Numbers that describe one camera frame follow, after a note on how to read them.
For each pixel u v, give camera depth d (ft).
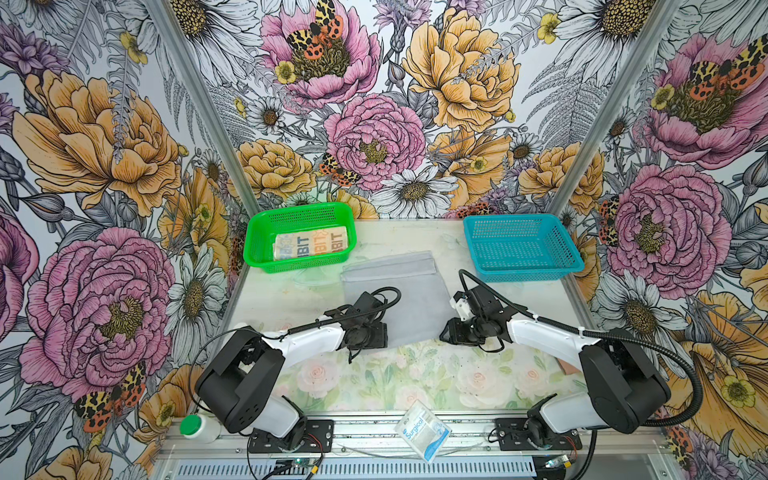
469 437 2.50
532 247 3.78
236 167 3.41
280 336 1.63
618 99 2.83
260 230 3.69
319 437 2.44
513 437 2.41
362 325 2.27
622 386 1.43
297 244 3.58
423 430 2.47
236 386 1.42
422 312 3.17
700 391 1.33
